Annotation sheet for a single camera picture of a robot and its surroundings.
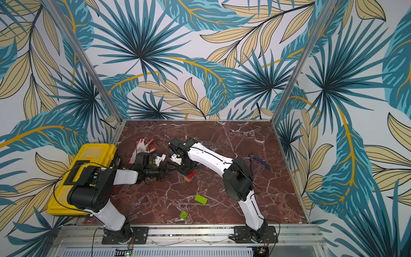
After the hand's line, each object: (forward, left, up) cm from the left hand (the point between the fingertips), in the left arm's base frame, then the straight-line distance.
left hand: (175, 172), depth 88 cm
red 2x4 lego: (-2, -9, +1) cm, 9 cm away
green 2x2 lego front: (-20, -6, -5) cm, 22 cm away
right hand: (0, -7, +3) cm, 8 cm away
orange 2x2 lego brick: (-3, -6, -2) cm, 8 cm away
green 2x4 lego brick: (-13, -15, -5) cm, 20 cm away
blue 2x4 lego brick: (-4, -9, -1) cm, 9 cm away
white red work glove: (+18, +25, -3) cm, 31 cm away
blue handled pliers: (+13, -45, -5) cm, 47 cm away
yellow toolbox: (+2, +36, +12) cm, 38 cm away
